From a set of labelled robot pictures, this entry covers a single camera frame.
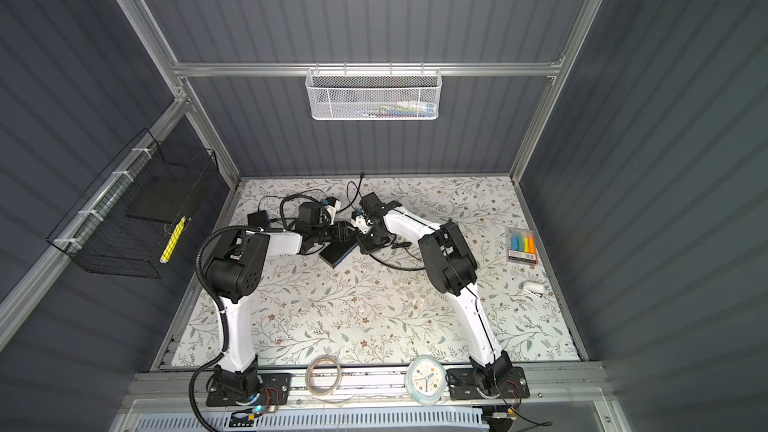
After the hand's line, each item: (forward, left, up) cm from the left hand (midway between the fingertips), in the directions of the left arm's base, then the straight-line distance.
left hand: (355, 231), depth 103 cm
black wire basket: (-13, +53, +26) cm, 61 cm away
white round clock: (-47, -18, +1) cm, 50 cm away
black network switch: (+7, +35, 0) cm, 35 cm away
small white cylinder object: (-24, -55, 0) cm, 60 cm away
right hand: (-7, -4, -2) cm, 8 cm away
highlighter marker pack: (-9, -56, 0) cm, 57 cm away
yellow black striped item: (-22, +40, +25) cm, 53 cm away
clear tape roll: (-43, +11, -1) cm, 45 cm away
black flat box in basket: (-7, +46, +27) cm, 54 cm away
